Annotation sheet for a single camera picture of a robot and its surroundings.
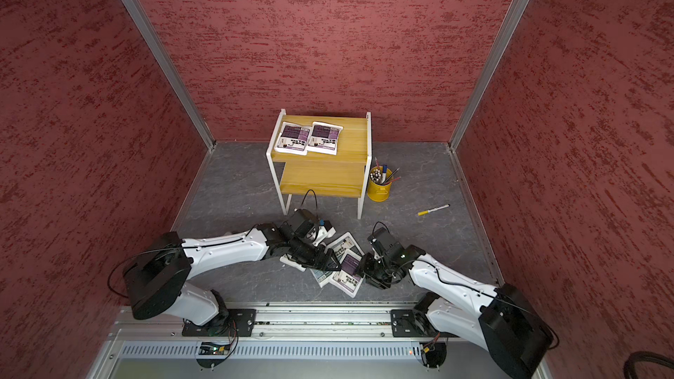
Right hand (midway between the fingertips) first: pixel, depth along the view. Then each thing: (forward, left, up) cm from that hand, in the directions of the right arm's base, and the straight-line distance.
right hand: (358, 282), depth 80 cm
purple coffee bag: (+32, +18, +33) cm, 49 cm away
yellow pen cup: (+34, -10, +6) cm, 36 cm away
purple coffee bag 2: (+31, +9, +33) cm, 46 cm away
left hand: (+2, +9, +5) cm, 10 cm away
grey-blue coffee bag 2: (+2, +11, 0) cm, 12 cm away
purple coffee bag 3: (+1, +4, 0) cm, 4 cm away
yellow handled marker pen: (+25, -27, -2) cm, 37 cm away
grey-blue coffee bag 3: (+14, +4, -1) cm, 14 cm away
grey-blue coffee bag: (+7, +23, +2) cm, 24 cm away
